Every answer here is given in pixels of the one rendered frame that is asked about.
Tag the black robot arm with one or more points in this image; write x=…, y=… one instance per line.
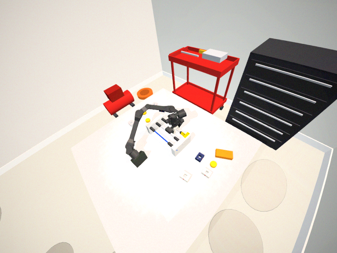
x=139, y=113

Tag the orange rectangular block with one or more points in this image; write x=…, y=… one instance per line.
x=224, y=154

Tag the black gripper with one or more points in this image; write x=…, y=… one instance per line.
x=174, y=124

